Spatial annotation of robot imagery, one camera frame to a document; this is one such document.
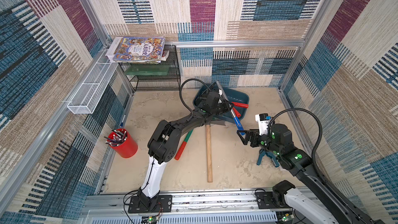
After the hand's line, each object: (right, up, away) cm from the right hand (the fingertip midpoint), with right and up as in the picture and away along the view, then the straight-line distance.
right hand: (245, 133), depth 76 cm
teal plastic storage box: (+6, +18, +37) cm, 41 cm away
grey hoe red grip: (+5, +14, +29) cm, 32 cm away
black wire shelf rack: (-56, +30, +43) cm, 77 cm away
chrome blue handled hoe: (-2, +7, +12) cm, 14 cm away
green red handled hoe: (-34, -15, +11) cm, 39 cm away
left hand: (-2, +14, +14) cm, 20 cm away
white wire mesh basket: (-73, +17, -5) cm, 75 cm away
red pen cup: (-64, -5, +8) cm, 65 cm away
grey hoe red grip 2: (0, +9, +13) cm, 16 cm away
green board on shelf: (-53, +35, +19) cm, 67 cm away
